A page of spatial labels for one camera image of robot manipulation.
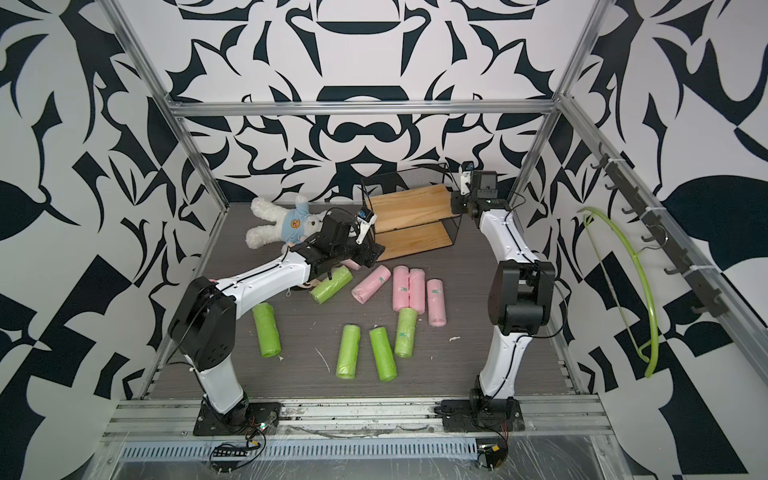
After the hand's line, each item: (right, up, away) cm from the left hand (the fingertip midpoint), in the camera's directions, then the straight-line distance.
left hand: (371, 234), depth 89 cm
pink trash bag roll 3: (+14, -17, +5) cm, 23 cm away
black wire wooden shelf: (+12, +7, +8) cm, 16 cm away
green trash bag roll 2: (+3, -32, -7) cm, 33 cm away
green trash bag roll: (-6, -32, -6) cm, 33 cm away
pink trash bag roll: (0, -15, +5) cm, 16 cm away
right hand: (+28, +14, +6) cm, 32 cm away
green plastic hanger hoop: (+54, -22, -32) cm, 67 cm away
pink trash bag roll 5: (-7, -9, +6) cm, 13 cm away
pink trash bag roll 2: (+9, -16, +5) cm, 19 cm away
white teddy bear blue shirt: (-28, +3, +14) cm, 32 cm away
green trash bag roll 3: (+10, -25, 0) cm, 27 cm away
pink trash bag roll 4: (+19, -20, +2) cm, 28 cm away
